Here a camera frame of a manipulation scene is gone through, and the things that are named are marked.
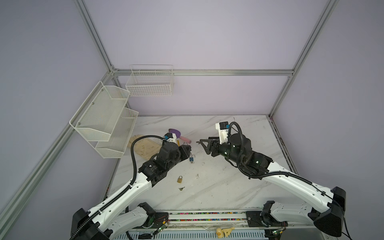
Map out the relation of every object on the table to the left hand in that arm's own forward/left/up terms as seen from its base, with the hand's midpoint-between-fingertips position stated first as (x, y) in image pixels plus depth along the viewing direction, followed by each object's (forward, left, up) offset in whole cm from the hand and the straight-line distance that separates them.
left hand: (189, 148), depth 74 cm
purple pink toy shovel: (+26, +9, -23) cm, 36 cm away
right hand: (-1, -7, +9) cm, 11 cm away
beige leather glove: (+15, +32, -23) cm, 42 cm away
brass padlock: (-7, +6, -23) cm, 25 cm away
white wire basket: (+46, +27, +10) cm, 54 cm away
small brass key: (-12, +5, -23) cm, 26 cm away
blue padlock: (+7, -1, -22) cm, 23 cm away
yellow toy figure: (-33, -15, -20) cm, 42 cm away
